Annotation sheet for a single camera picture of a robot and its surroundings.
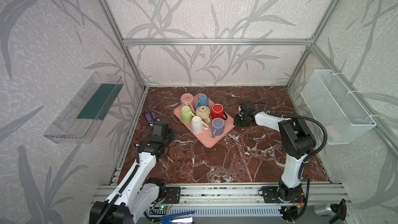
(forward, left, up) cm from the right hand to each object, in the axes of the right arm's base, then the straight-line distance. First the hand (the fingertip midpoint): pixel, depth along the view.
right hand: (235, 118), depth 101 cm
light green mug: (-2, +31, +7) cm, 32 cm away
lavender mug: (-10, +13, +7) cm, 18 cm away
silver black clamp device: (-50, -32, +13) cm, 61 cm away
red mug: (+1, +12, +7) cm, 14 cm away
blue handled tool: (-52, +33, -1) cm, 62 cm away
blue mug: (+10, +21, +7) cm, 24 cm away
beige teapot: (+1, +20, +7) cm, 22 cm away
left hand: (-12, +36, +12) cm, 40 cm away
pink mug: (+9, +31, +10) cm, 34 cm away
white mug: (-9, +24, +8) cm, 27 cm away
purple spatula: (+2, +58, -1) cm, 58 cm away
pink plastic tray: (-14, +18, -1) cm, 23 cm away
